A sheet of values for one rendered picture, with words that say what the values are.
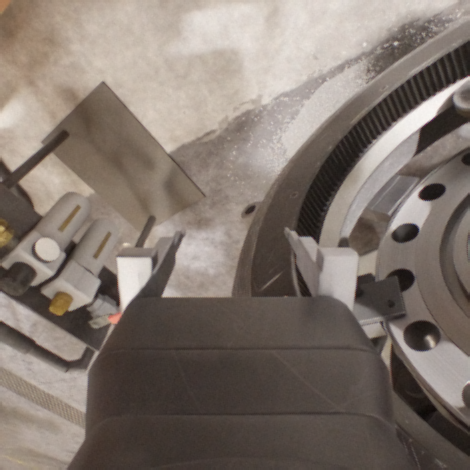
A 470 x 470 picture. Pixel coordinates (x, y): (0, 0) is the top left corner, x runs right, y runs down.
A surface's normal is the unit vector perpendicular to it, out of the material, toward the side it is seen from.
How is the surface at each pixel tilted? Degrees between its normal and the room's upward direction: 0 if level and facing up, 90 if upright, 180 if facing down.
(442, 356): 90
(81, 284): 90
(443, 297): 90
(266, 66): 0
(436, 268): 90
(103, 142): 0
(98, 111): 0
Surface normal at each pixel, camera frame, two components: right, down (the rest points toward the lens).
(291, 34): -0.11, 0.65
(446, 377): -0.59, -0.65
